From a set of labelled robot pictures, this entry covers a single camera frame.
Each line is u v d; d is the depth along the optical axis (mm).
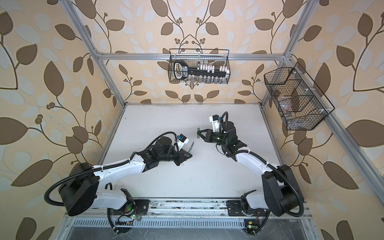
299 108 833
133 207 681
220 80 876
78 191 421
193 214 737
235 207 732
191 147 788
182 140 724
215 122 753
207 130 753
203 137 784
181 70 826
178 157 706
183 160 769
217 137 718
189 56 909
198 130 806
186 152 788
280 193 417
